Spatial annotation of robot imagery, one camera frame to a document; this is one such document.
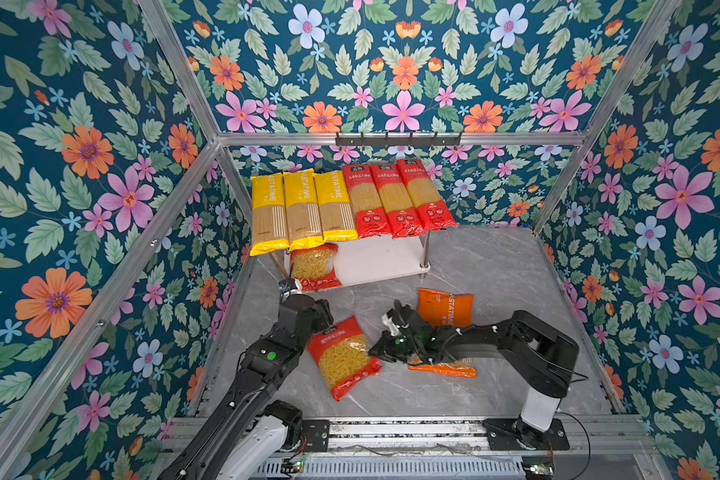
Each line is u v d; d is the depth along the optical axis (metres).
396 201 0.76
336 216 0.72
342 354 0.83
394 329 0.72
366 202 0.75
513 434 0.71
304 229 0.69
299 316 0.55
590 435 0.75
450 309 0.91
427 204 0.74
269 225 0.71
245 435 0.57
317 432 0.74
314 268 0.95
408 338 0.70
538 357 0.49
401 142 0.91
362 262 0.98
